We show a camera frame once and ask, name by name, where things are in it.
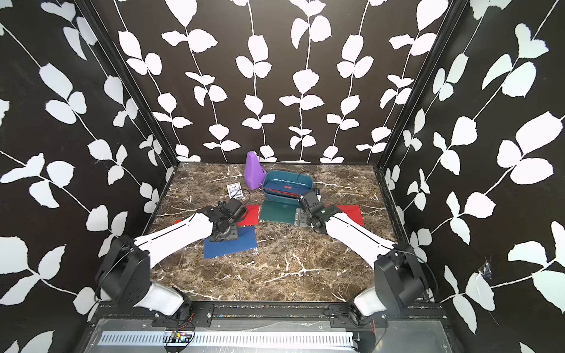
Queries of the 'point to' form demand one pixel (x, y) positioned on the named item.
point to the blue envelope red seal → (293, 187)
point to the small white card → (234, 190)
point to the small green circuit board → (178, 337)
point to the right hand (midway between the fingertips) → (305, 214)
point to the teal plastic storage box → (277, 175)
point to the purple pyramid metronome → (254, 173)
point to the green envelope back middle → (278, 211)
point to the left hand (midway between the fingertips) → (229, 231)
